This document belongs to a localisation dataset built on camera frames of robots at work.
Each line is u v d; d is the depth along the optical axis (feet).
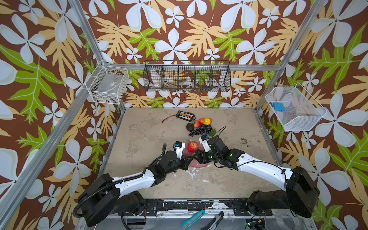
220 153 2.06
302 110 2.58
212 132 3.34
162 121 3.65
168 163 2.06
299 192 1.34
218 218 2.32
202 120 3.54
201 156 2.36
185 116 3.76
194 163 2.52
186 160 2.32
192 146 2.95
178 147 2.39
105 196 1.37
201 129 3.33
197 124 3.44
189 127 3.36
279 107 2.83
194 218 2.34
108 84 2.84
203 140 2.42
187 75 3.21
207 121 3.42
